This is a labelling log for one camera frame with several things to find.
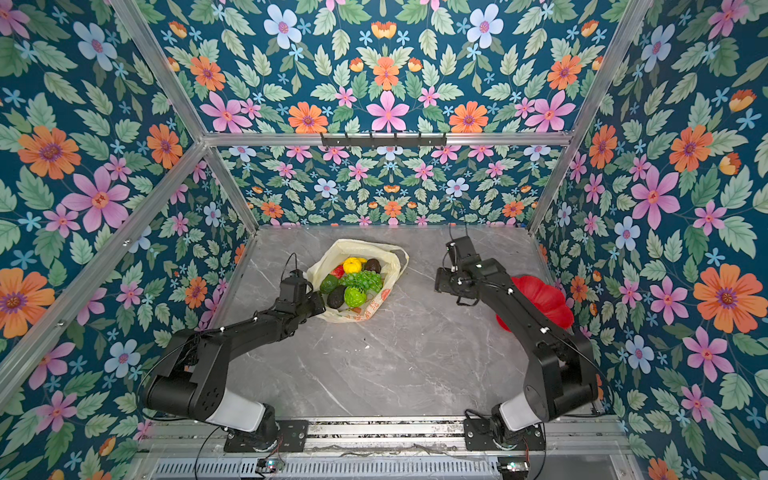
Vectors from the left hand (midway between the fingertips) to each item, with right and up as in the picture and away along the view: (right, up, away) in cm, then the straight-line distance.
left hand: (325, 295), depth 95 cm
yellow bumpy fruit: (+8, +9, +7) cm, 14 cm away
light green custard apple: (+10, -1, -2) cm, 10 cm away
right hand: (+40, +6, -8) cm, 41 cm away
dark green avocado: (+1, +4, +1) cm, 4 cm away
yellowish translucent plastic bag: (+22, +11, +3) cm, 24 cm away
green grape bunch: (+13, +5, +3) cm, 14 cm away
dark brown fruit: (+15, +10, +9) cm, 19 cm away
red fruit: (+3, +7, +7) cm, 10 cm away
